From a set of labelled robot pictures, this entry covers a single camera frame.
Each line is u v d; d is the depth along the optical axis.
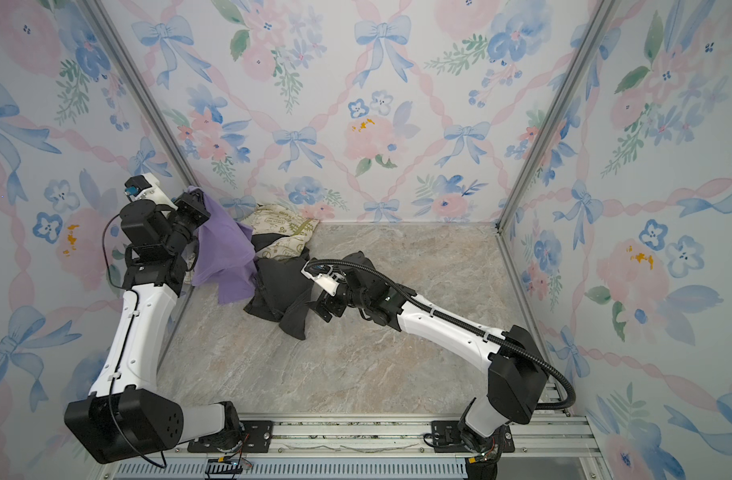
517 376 0.42
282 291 0.89
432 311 0.50
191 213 0.62
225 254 0.82
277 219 1.16
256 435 0.74
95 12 0.68
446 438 0.73
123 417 0.39
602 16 0.69
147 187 0.58
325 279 0.65
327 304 0.66
